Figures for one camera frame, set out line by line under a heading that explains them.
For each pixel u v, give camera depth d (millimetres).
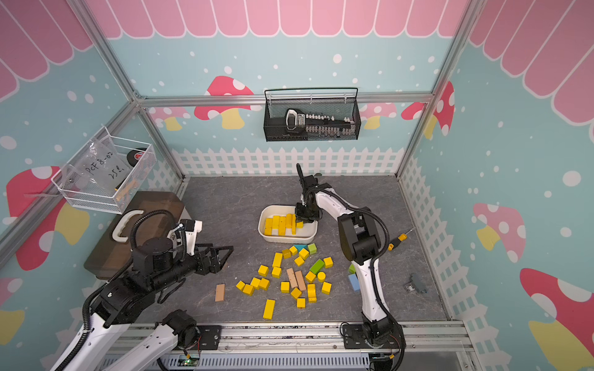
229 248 643
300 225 995
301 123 885
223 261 611
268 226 997
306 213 878
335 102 900
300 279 855
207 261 582
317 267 888
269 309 794
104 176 698
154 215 473
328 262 893
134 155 808
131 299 442
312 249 920
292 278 856
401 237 963
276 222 1015
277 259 917
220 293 833
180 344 647
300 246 923
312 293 831
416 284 846
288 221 1006
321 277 850
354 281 867
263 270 871
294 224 993
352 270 873
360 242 586
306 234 985
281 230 995
